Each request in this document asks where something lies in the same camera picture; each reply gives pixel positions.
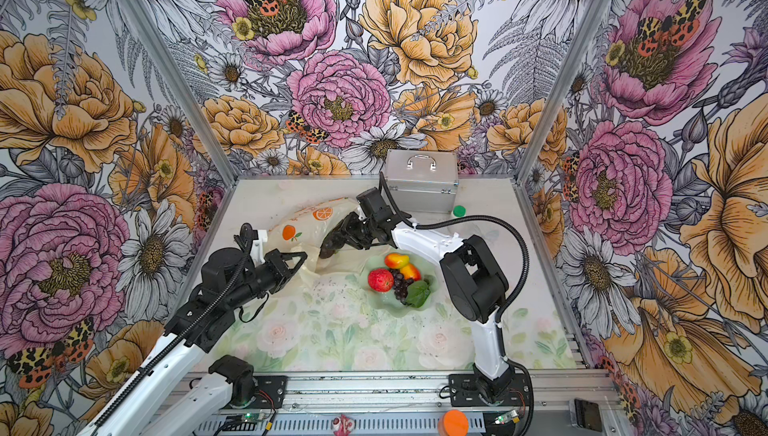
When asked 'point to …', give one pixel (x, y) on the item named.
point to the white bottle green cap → (459, 211)
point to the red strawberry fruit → (380, 280)
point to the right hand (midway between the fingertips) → (336, 241)
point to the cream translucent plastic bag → (304, 232)
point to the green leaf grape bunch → (412, 293)
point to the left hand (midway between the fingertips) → (308, 263)
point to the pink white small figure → (342, 426)
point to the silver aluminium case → (422, 181)
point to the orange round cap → (455, 423)
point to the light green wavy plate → (387, 302)
